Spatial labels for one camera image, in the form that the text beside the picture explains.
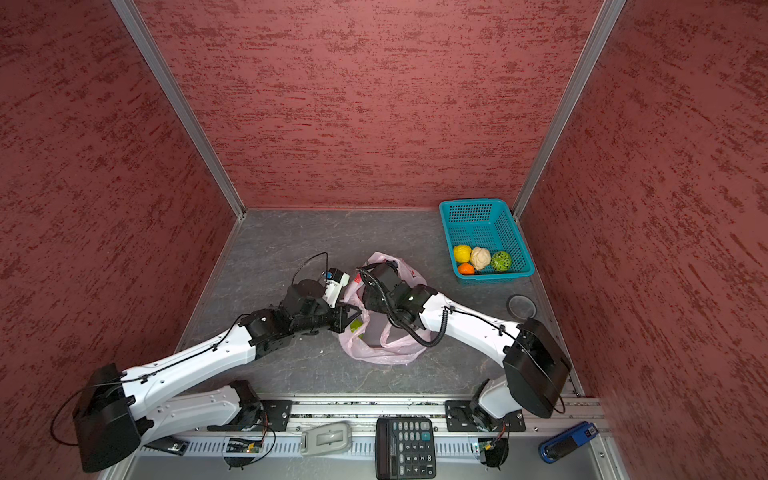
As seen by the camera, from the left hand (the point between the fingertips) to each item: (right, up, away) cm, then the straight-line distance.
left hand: (360, 317), depth 76 cm
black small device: (-43, -28, -8) cm, 52 cm away
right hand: (+1, +2, +5) cm, 6 cm away
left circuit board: (-29, -31, -4) cm, 42 cm away
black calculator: (+11, -29, -8) cm, 32 cm away
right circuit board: (+34, -31, -6) cm, 46 cm away
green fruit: (+46, +13, +23) cm, 53 cm away
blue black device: (+49, -27, -8) cm, 57 cm away
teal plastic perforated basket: (+45, +20, +37) cm, 62 cm away
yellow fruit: (+33, +15, +25) cm, 45 cm away
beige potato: (+39, +14, +24) cm, 48 cm away
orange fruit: (+33, +10, +22) cm, 41 cm away
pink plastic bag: (+3, -5, -1) cm, 6 cm away
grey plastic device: (-7, -27, -7) cm, 29 cm away
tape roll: (+51, -2, +19) cm, 54 cm away
